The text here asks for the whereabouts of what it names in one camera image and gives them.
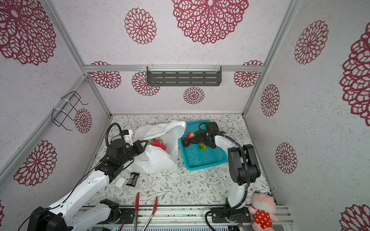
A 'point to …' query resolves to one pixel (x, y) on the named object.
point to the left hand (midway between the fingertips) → (148, 143)
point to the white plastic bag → (154, 160)
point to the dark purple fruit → (186, 142)
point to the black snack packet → (133, 180)
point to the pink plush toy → (264, 209)
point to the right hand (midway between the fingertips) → (203, 138)
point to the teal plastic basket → (195, 158)
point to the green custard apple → (203, 146)
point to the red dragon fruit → (158, 142)
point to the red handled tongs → (137, 205)
